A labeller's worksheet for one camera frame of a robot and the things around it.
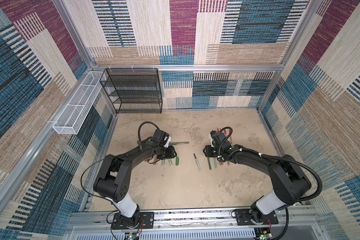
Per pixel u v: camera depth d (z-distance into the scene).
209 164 0.92
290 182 0.45
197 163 0.92
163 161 0.93
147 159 0.95
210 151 0.81
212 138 0.74
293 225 0.74
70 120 0.91
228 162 0.68
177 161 0.94
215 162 0.92
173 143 1.00
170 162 0.93
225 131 0.87
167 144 0.83
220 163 0.92
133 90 1.09
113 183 0.46
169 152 0.81
